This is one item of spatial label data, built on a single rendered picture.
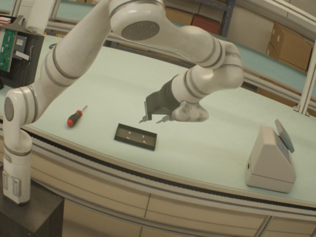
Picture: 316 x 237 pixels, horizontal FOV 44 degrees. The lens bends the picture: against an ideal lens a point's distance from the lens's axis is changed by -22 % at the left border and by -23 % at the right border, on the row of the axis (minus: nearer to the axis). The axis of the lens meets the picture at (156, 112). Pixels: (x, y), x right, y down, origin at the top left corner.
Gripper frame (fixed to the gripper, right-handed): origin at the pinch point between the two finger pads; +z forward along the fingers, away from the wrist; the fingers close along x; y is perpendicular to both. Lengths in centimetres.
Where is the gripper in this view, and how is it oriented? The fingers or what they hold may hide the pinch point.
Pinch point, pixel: (147, 123)
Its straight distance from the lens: 126.1
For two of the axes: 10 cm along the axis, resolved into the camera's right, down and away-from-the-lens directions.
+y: -1.3, -9.6, 2.6
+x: -8.6, -0.3, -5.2
